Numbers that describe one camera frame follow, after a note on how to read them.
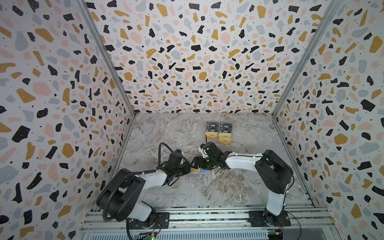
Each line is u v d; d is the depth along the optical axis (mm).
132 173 487
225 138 1032
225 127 1030
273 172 500
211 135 1030
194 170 818
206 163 800
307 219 766
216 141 1030
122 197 431
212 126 1032
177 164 746
